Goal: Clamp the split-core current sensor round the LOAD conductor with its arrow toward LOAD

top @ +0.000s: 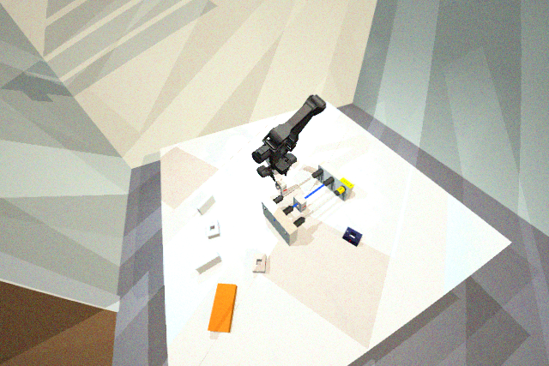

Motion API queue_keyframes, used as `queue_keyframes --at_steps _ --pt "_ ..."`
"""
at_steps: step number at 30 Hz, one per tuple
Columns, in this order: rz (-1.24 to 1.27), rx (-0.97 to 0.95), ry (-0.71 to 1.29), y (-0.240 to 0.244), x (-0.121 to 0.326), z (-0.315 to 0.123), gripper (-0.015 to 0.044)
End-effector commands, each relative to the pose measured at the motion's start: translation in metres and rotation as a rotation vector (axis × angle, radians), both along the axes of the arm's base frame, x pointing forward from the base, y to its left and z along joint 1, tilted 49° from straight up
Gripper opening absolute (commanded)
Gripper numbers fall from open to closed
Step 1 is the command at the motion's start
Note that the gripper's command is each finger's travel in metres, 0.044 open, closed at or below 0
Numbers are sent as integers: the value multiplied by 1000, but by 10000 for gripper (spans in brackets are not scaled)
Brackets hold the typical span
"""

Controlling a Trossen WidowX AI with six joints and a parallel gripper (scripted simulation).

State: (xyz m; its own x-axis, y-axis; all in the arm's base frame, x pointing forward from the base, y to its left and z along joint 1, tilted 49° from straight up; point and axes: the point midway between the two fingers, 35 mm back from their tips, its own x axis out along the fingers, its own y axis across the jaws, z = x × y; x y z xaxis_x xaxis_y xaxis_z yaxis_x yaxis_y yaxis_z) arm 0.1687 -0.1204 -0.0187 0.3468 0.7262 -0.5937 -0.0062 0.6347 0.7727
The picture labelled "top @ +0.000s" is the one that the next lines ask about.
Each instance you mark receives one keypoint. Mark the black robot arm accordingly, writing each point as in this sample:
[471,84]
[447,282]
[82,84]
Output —
[284,136]

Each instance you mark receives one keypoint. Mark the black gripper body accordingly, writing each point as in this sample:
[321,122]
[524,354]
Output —
[264,171]

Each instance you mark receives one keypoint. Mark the orange rectangular block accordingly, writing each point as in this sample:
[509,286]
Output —
[223,307]

